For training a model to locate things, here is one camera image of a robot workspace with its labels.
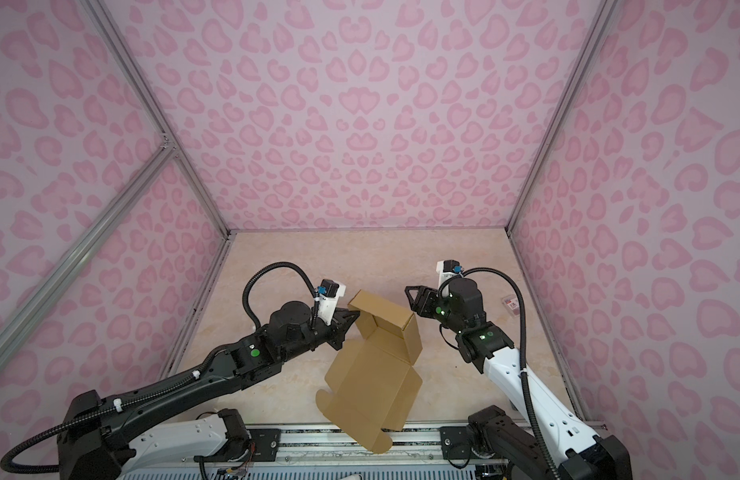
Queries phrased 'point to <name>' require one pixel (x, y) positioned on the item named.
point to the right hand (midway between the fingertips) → (412, 289)
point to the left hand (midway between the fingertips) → (360, 309)
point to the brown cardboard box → (372, 382)
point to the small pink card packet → (512, 305)
